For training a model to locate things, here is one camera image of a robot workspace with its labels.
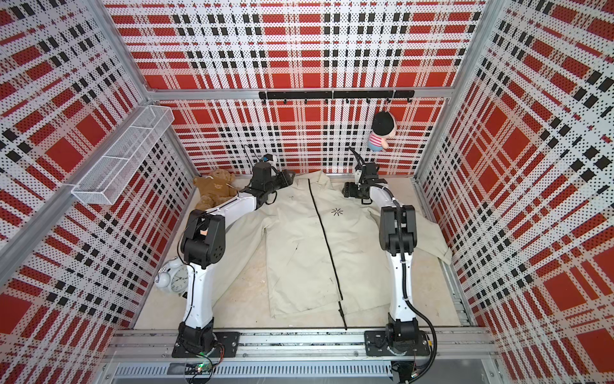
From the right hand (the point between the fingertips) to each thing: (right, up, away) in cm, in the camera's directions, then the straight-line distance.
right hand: (352, 188), depth 109 cm
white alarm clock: (-64, -30, -31) cm, 77 cm away
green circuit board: (-49, -55, -40) cm, 84 cm away
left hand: (-26, +7, -7) cm, 28 cm away
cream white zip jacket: (-17, -25, -16) cm, 34 cm away
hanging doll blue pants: (+11, +25, -16) cm, 31 cm away
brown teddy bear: (-63, 0, -1) cm, 63 cm away
